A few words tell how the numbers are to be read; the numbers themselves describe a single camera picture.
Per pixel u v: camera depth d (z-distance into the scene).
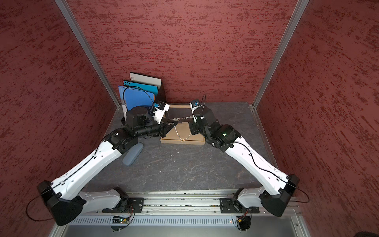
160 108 0.57
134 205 0.74
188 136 0.74
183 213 0.73
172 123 0.67
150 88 0.94
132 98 0.92
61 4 0.70
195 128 0.60
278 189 0.38
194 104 0.58
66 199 0.40
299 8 0.71
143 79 0.99
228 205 0.74
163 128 0.58
